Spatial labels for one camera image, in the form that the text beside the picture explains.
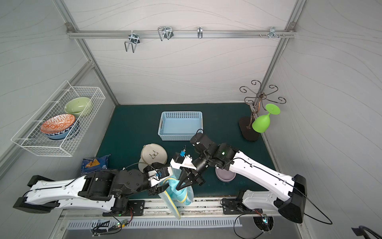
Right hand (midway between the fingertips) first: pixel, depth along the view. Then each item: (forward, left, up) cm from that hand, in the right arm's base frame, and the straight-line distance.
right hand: (176, 186), depth 56 cm
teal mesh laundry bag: (-2, +2, -6) cm, 7 cm away
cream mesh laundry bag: (+23, +20, -20) cm, 37 cm away
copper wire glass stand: (+49, -41, -25) cm, 68 cm away
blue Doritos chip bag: (+14, +54, -20) cm, 59 cm away
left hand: (+5, +4, 0) cm, 6 cm away
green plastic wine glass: (+35, -42, -4) cm, 55 cm away
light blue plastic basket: (+48, +7, -26) cm, 55 cm away
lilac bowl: (+13, -23, -23) cm, 35 cm away
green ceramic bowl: (+33, +53, +9) cm, 63 cm away
